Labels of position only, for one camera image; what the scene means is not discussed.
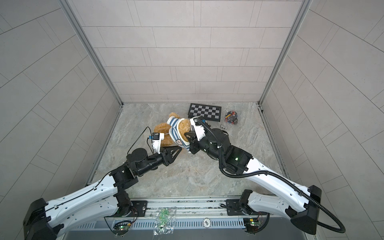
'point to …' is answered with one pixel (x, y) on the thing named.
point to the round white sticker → (207, 222)
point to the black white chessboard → (209, 113)
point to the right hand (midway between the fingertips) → (183, 135)
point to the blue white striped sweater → (175, 134)
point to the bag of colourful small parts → (231, 117)
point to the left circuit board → (122, 227)
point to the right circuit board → (252, 224)
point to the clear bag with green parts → (165, 219)
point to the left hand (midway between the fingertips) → (183, 150)
